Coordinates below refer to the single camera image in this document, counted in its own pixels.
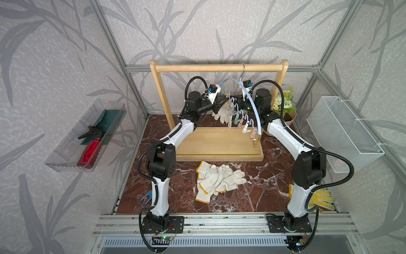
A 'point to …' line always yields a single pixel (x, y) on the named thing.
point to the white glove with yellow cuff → (210, 175)
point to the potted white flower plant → (289, 107)
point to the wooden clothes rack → (218, 144)
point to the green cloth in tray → (110, 123)
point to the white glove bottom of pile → (205, 190)
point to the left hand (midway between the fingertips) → (227, 98)
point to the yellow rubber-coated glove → (319, 197)
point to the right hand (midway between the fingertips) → (230, 95)
